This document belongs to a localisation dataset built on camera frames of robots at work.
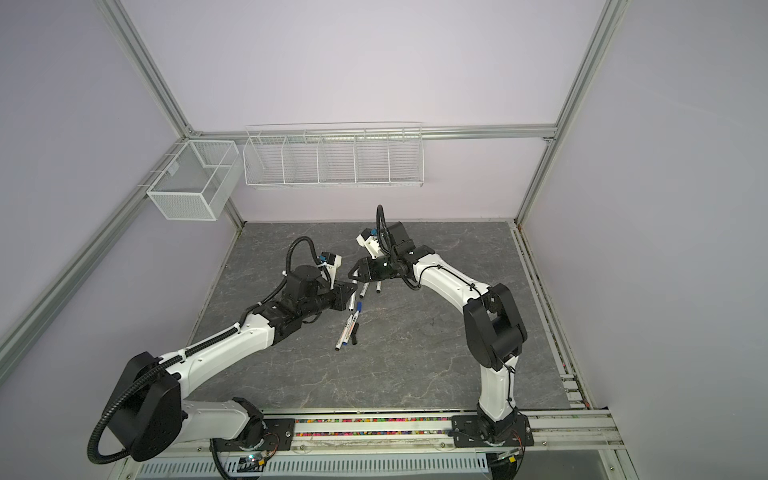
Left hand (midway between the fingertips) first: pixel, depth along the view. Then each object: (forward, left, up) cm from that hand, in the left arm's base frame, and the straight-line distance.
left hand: (356, 289), depth 82 cm
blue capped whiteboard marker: (+2, +1, -15) cm, 15 cm away
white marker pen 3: (-5, +5, -16) cm, 17 cm away
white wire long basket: (+45, +5, +13) cm, 47 cm away
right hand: (+4, +1, -1) cm, 5 cm away
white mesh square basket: (+42, +54, +7) cm, 69 cm away
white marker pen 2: (+10, -6, -16) cm, 20 cm away
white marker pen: (+9, -1, -15) cm, 17 cm away
